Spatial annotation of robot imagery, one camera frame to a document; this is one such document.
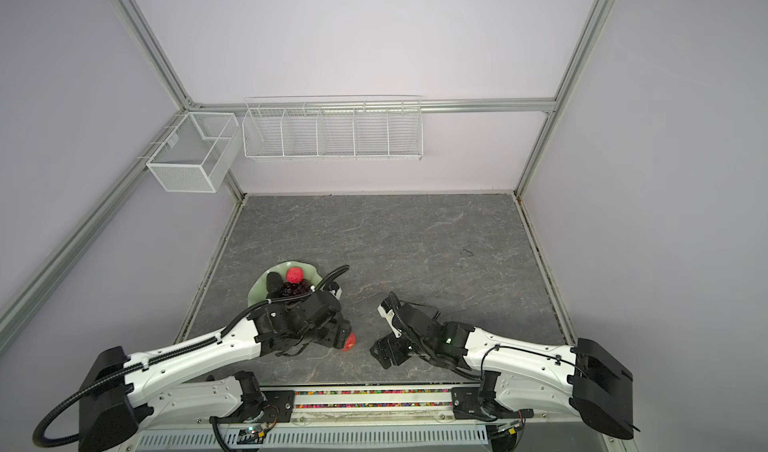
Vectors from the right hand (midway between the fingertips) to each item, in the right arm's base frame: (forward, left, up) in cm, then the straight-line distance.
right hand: (383, 346), depth 77 cm
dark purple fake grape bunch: (+17, +27, -1) cm, 32 cm away
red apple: (+20, +27, +1) cm, 34 cm away
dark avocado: (+18, +34, 0) cm, 38 cm away
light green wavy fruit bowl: (+17, +38, -1) cm, 42 cm away
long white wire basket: (+63, +17, +23) cm, 69 cm away
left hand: (+4, +13, +2) cm, 13 cm away
